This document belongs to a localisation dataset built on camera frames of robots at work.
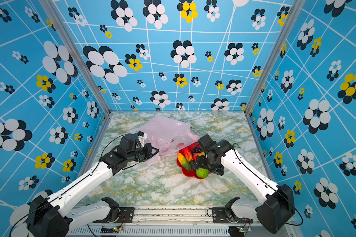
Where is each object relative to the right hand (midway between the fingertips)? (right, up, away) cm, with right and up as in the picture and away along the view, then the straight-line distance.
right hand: (205, 168), depth 77 cm
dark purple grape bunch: (-3, +7, +16) cm, 18 cm away
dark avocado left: (-5, 0, +8) cm, 10 cm away
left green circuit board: (-48, -29, -5) cm, 56 cm away
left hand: (-23, +10, 0) cm, 25 cm away
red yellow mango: (-9, +5, +14) cm, 17 cm away
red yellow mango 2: (-5, +4, +12) cm, 14 cm away
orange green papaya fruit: (-11, +1, +9) cm, 14 cm away
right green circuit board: (+14, -27, -6) cm, 31 cm away
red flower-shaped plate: (-9, -5, +7) cm, 12 cm away
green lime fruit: (-1, -3, +2) cm, 4 cm away
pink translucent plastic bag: (-22, +17, +14) cm, 31 cm away
